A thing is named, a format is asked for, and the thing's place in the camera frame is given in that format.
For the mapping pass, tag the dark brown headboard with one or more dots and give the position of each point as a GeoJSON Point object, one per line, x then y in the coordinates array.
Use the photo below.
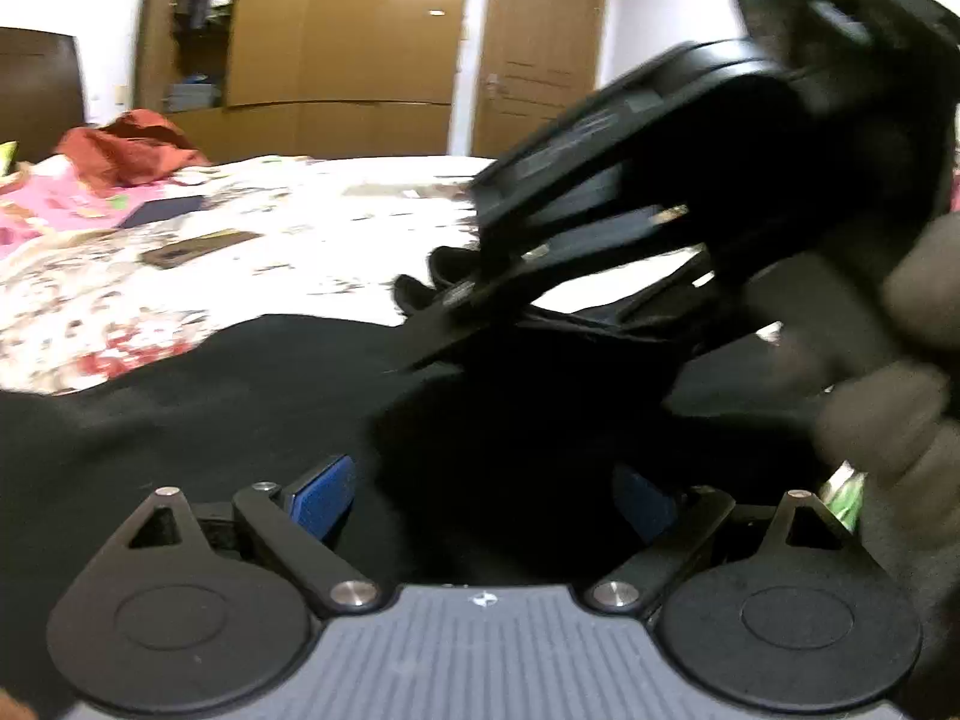
{"type": "Point", "coordinates": [42, 95]}

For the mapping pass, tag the right hand in glove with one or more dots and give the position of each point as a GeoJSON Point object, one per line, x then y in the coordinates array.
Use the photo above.
{"type": "Point", "coordinates": [889, 416]}

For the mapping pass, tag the green patterned pillow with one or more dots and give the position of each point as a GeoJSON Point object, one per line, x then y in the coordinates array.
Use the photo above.
{"type": "Point", "coordinates": [7, 152]}

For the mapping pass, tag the dark blue flat item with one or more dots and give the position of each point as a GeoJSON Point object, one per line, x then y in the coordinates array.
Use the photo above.
{"type": "Point", "coordinates": [161, 210]}

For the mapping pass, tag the brown flat item on bed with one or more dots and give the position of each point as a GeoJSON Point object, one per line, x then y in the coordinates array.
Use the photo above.
{"type": "Point", "coordinates": [179, 253]}

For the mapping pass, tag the brown wooden door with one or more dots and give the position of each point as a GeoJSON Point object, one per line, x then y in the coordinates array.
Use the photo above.
{"type": "Point", "coordinates": [538, 58]}

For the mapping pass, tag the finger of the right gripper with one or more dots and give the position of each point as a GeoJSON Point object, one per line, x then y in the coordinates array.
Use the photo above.
{"type": "Point", "coordinates": [488, 321]}
{"type": "Point", "coordinates": [666, 299]}

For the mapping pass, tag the red-orange cloth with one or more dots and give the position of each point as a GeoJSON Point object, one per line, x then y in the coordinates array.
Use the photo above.
{"type": "Point", "coordinates": [139, 148]}

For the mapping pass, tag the floral white bedspread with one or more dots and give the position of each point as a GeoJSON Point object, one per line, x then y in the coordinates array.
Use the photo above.
{"type": "Point", "coordinates": [80, 308]}

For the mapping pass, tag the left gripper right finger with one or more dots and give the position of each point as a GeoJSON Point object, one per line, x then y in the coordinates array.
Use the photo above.
{"type": "Point", "coordinates": [775, 608]}

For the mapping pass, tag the black pants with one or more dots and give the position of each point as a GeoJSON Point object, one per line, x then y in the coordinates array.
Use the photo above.
{"type": "Point", "coordinates": [482, 520]}

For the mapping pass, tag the brown wooden wardrobe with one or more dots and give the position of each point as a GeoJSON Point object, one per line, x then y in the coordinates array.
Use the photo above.
{"type": "Point", "coordinates": [324, 78]}

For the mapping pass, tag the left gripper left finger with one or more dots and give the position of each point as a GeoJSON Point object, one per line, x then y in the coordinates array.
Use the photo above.
{"type": "Point", "coordinates": [198, 608]}

